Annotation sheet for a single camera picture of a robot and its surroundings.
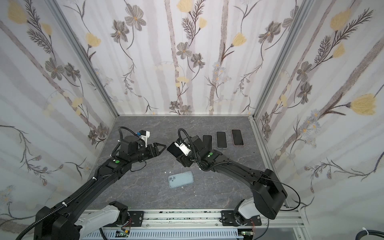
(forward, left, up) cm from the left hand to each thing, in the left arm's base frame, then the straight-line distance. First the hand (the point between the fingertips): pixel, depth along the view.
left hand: (161, 144), depth 77 cm
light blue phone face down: (+15, -42, -20) cm, 49 cm away
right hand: (-2, -9, -4) cm, 10 cm away
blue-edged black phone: (+18, -39, -23) cm, 49 cm away
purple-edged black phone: (-4, -7, +2) cm, 9 cm away
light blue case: (-11, -10, -22) cm, 27 cm away
